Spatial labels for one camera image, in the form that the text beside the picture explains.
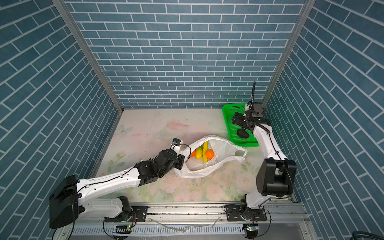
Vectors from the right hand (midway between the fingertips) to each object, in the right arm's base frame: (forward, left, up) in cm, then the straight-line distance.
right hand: (237, 117), depth 88 cm
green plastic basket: (+23, +2, -16) cm, 28 cm away
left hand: (-23, +28, -6) cm, 37 cm away
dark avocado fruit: (+1, -7, -17) cm, 18 cm away
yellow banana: (-11, +18, -19) cm, 29 cm away
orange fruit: (-17, +15, -16) cm, 28 cm away
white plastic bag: (-15, +5, -16) cm, 22 cm away
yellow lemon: (-16, +22, -17) cm, 32 cm away
